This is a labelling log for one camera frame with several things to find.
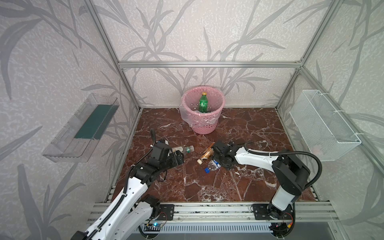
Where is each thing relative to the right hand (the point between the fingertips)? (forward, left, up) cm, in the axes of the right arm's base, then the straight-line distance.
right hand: (215, 155), depth 91 cm
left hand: (-5, +20, +14) cm, 24 cm away
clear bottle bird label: (+4, +17, +1) cm, 17 cm away
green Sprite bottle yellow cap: (+31, +7, +15) cm, 35 cm away
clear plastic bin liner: (+20, +16, +22) cm, 34 cm away
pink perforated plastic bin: (+17, +3, +4) cm, 18 cm away
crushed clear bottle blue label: (-7, +2, 0) cm, 7 cm away
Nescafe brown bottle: (+1, +4, +2) cm, 5 cm away
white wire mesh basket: (-6, -46, +31) cm, 56 cm away
